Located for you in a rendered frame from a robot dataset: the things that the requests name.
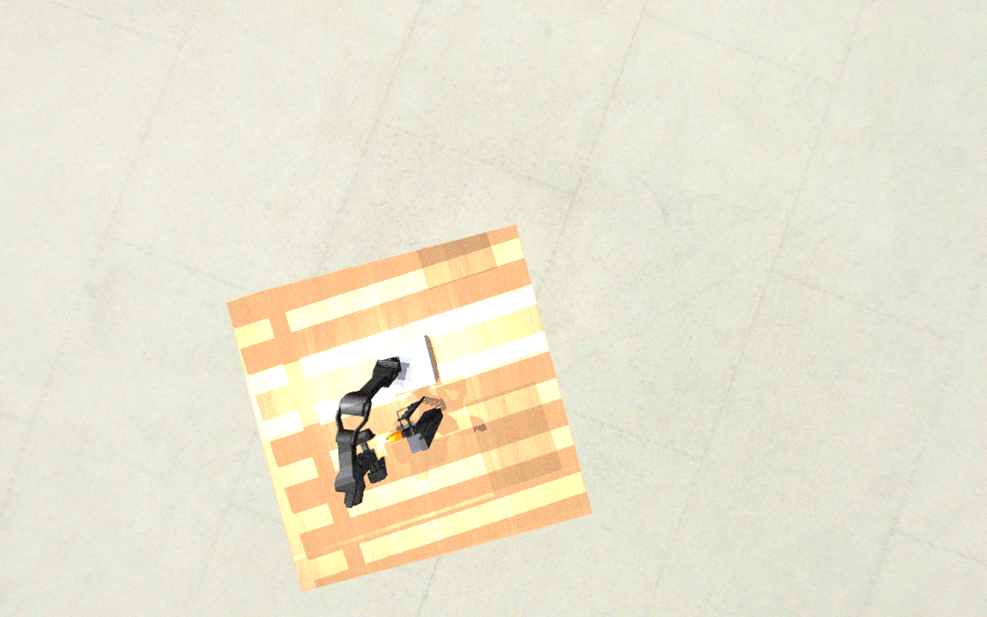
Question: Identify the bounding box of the orange power plug with cord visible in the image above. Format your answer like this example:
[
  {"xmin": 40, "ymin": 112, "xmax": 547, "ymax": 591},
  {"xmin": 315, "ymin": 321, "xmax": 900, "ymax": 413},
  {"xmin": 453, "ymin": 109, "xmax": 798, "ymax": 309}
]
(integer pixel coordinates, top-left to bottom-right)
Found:
[{"xmin": 386, "ymin": 428, "xmax": 410, "ymax": 442}]

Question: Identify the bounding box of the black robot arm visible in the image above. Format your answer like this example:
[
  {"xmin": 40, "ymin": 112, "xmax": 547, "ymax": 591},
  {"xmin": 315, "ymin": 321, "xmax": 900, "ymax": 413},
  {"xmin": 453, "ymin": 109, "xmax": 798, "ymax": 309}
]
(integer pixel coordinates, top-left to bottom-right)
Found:
[{"xmin": 333, "ymin": 356, "xmax": 402, "ymax": 508}]

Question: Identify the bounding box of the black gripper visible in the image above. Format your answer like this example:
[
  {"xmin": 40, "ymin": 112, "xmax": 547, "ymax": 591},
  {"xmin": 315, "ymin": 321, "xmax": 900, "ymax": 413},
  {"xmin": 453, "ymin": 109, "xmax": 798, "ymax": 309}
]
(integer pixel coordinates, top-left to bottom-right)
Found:
[{"xmin": 356, "ymin": 428, "xmax": 388, "ymax": 484}]

